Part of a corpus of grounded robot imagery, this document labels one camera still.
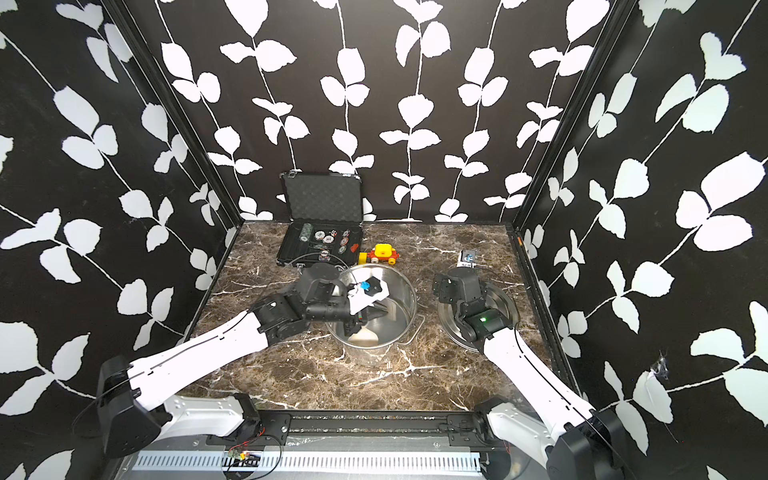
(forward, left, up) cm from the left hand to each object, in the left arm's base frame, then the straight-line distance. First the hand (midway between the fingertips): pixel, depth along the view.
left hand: (383, 303), depth 69 cm
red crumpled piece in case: (+38, +11, -24) cm, 46 cm away
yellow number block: (+33, +8, -26) cm, 43 cm away
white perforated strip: (-28, +19, -26) cm, 42 cm away
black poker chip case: (+49, +22, -20) cm, 57 cm away
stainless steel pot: (+1, +1, -19) cm, 19 cm away
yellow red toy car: (+32, -1, -21) cm, 39 cm away
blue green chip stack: (+45, +29, -23) cm, 58 cm away
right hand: (+12, -19, -5) cm, 23 cm away
